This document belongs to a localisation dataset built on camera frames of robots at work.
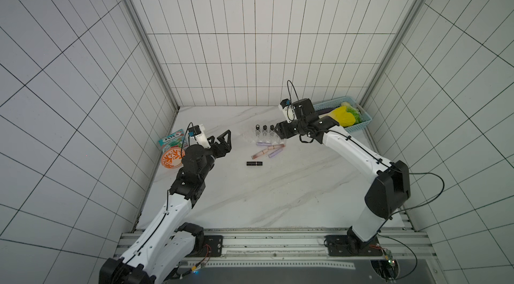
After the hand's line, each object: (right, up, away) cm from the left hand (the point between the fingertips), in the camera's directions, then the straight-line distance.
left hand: (221, 137), depth 78 cm
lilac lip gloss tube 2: (+23, -9, +20) cm, 32 cm away
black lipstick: (+13, -14, +17) cm, 25 cm away
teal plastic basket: (+60, +17, +36) cm, 72 cm away
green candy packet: (-29, -4, +25) cm, 39 cm away
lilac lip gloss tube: (+18, -5, +25) cm, 31 cm away
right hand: (+21, +3, +6) cm, 22 cm away
